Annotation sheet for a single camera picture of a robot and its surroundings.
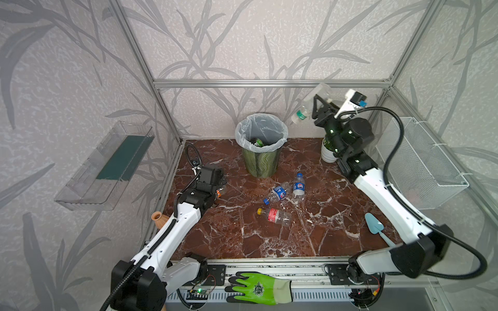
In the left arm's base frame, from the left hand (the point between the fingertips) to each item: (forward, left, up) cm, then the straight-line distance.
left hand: (213, 171), depth 82 cm
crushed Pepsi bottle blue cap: (-1, -29, -16) cm, 33 cm away
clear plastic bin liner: (+27, -20, -4) cm, 34 cm away
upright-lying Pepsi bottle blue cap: (0, -39, -15) cm, 42 cm away
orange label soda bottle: (-2, 0, -16) cm, 16 cm away
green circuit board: (-41, +2, -19) cm, 45 cm away
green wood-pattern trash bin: (+9, -21, -7) cm, 24 cm away
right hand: (+10, -40, +32) cm, 52 cm away
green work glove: (-40, -20, -16) cm, 48 cm away
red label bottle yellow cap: (-14, -27, -14) cm, 34 cm away
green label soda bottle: (+17, -18, +1) cm, 25 cm away
